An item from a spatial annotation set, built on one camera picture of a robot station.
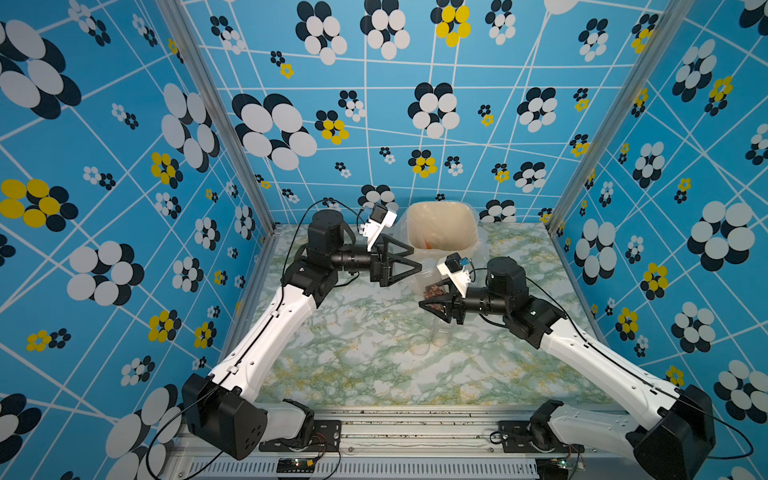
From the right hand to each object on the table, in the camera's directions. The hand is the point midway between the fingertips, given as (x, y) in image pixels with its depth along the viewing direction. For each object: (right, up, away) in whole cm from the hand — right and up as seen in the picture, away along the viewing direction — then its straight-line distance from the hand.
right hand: (429, 294), depth 70 cm
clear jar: (+1, +1, -2) cm, 2 cm away
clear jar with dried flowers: (+7, -14, +21) cm, 27 cm away
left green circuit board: (-33, -42, +2) cm, 53 cm away
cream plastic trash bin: (+7, +19, +24) cm, 31 cm away
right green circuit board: (+29, -41, 0) cm, 51 cm away
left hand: (-3, +9, -8) cm, 12 cm away
